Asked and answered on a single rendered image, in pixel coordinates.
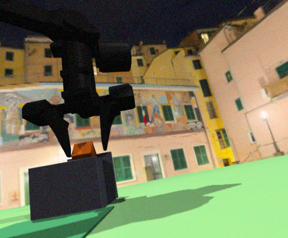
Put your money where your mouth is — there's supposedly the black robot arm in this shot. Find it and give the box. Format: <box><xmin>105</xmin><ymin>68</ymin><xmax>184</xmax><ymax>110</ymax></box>
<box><xmin>0</xmin><ymin>0</ymin><xmax>131</xmax><ymax>73</ymax></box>

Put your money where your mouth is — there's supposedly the orange l-shaped part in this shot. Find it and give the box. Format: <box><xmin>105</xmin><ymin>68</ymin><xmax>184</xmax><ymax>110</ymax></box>
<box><xmin>71</xmin><ymin>141</ymin><xmax>98</xmax><ymax>161</ymax></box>

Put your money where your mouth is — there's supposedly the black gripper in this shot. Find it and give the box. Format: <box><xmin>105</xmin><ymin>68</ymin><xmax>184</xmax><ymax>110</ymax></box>
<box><xmin>22</xmin><ymin>62</ymin><xmax>135</xmax><ymax>158</ymax></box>

